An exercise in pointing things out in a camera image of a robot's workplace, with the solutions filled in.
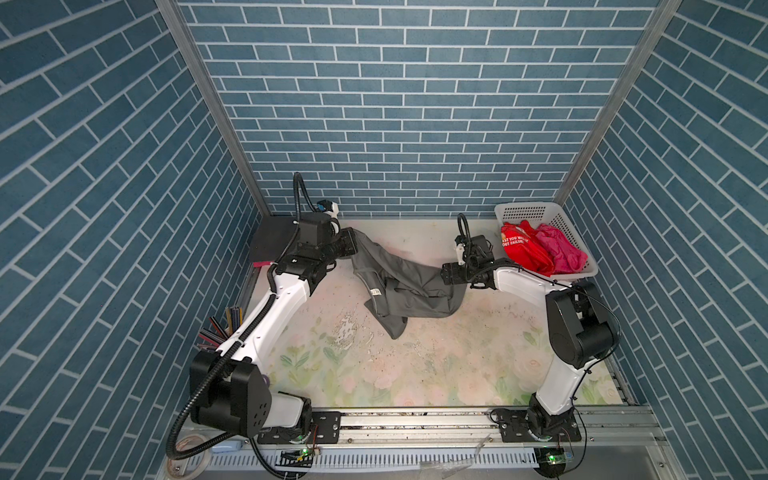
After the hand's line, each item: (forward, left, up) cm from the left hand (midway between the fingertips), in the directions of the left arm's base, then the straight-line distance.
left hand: (356, 231), depth 81 cm
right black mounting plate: (-43, -40, -25) cm, 64 cm away
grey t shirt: (-5, -13, -20) cm, 24 cm away
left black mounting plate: (-42, +9, -26) cm, 51 cm away
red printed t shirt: (+2, -50, -8) cm, 50 cm away
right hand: (+1, -30, -19) cm, 35 cm away
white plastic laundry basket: (+26, -72, -18) cm, 79 cm away
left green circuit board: (-48, +12, -29) cm, 58 cm away
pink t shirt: (+4, -68, -17) cm, 70 cm away
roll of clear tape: (-49, +37, -28) cm, 68 cm away
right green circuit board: (-50, -47, -26) cm, 74 cm away
